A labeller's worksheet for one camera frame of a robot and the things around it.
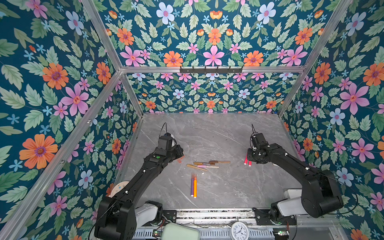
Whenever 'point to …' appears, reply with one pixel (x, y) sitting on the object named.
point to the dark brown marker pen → (219, 162)
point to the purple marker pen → (192, 184)
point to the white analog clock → (239, 231)
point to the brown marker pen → (202, 163)
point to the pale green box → (177, 231)
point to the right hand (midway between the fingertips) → (249, 155)
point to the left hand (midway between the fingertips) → (185, 146)
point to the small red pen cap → (179, 160)
